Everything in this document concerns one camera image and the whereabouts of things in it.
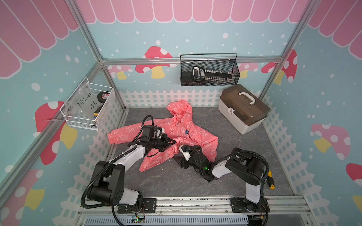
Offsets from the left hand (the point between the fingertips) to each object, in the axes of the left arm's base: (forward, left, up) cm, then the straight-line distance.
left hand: (176, 143), depth 84 cm
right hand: (-3, -1, -7) cm, 8 cm away
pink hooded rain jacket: (+18, -1, -9) cm, 21 cm away
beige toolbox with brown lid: (+25, -43, +5) cm, 50 cm away
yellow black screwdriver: (-17, -56, -11) cm, 59 cm away
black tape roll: (+19, +42, +20) cm, 50 cm away
